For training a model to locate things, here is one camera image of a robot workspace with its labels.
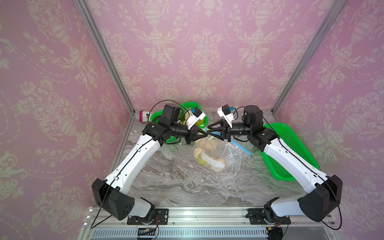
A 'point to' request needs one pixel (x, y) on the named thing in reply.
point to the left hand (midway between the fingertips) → (205, 135)
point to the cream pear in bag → (197, 151)
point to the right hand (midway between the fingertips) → (203, 137)
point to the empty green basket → (287, 134)
